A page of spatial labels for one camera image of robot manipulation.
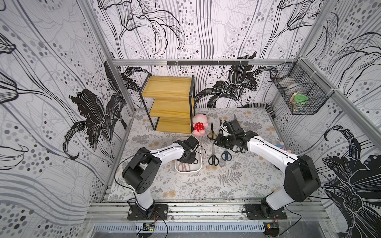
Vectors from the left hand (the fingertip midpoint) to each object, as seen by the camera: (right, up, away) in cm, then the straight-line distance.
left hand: (189, 161), depth 92 cm
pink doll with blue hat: (+57, +10, -1) cm, 58 cm away
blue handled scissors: (+24, +3, +1) cm, 24 cm away
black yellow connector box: (+40, -27, -22) cm, 53 cm away
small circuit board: (-20, -27, -20) cm, 39 cm away
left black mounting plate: (-16, -20, -19) cm, 32 cm away
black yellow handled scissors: (+15, +16, +11) cm, 25 cm away
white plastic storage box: (+3, -3, -4) cm, 6 cm away
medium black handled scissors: (+4, -1, -1) cm, 4 cm away
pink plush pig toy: (+7, +25, +12) cm, 29 cm away
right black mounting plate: (+32, -20, -20) cm, 43 cm away
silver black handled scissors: (+15, +1, -1) cm, 15 cm away
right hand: (+16, +14, -4) cm, 22 cm away
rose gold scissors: (-4, -2, -3) cm, 5 cm away
